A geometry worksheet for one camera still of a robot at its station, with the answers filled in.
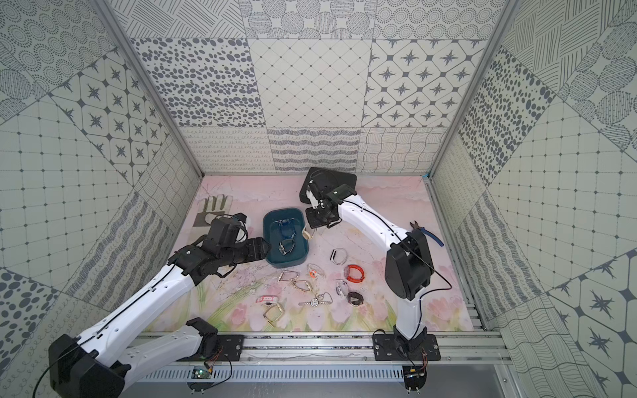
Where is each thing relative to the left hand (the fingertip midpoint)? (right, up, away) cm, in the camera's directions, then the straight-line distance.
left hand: (269, 249), depth 77 cm
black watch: (+2, -3, +19) cm, 20 cm away
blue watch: (+1, +4, +26) cm, 26 cm away
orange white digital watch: (+13, -10, +12) cm, 21 cm away
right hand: (+15, +7, +10) cm, 19 cm away
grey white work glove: (-33, +12, +31) cm, 47 cm away
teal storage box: (+8, -6, +17) cm, 20 cm away
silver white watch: (+23, -7, +18) cm, 30 cm away
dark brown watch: (+28, -17, +3) cm, 33 cm away
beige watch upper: (+4, -12, +12) cm, 17 cm away
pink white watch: (-2, -18, +5) cm, 19 cm away
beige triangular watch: (+11, +4, +5) cm, 13 cm away
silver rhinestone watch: (+17, -19, +7) cm, 27 cm away
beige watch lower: (+9, -15, +10) cm, 20 cm away
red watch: (+28, -12, +13) cm, 33 cm away
